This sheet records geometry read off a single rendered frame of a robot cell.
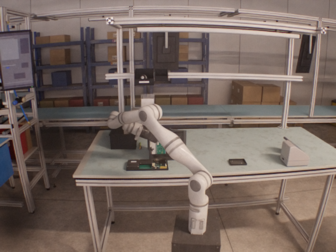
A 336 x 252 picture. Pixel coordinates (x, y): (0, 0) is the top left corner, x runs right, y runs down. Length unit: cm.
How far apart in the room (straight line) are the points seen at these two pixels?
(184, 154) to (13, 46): 170
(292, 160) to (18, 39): 228
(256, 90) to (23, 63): 404
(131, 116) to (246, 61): 485
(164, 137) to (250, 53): 500
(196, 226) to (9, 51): 195
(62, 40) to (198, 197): 477
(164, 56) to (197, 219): 252
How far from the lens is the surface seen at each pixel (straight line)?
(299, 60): 401
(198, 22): 189
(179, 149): 125
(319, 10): 701
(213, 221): 148
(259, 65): 620
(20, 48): 239
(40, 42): 577
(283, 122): 269
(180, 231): 141
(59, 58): 559
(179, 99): 541
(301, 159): 187
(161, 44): 345
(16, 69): 243
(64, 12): 317
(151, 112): 130
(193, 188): 124
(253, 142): 221
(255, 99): 518
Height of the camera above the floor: 175
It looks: 17 degrees down
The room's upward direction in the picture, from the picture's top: straight up
